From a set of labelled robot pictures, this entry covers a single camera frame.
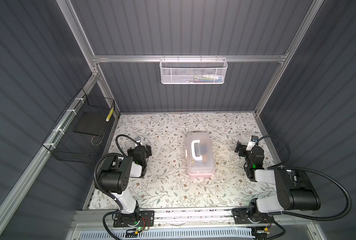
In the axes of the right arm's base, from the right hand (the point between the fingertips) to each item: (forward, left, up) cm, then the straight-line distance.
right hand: (248, 143), depth 91 cm
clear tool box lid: (-7, +31, +3) cm, 32 cm away
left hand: (+1, +70, -4) cm, 70 cm away
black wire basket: (-8, +91, +21) cm, 94 cm away
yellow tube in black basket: (+7, +81, +20) cm, 83 cm away
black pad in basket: (0, +87, +21) cm, 90 cm away
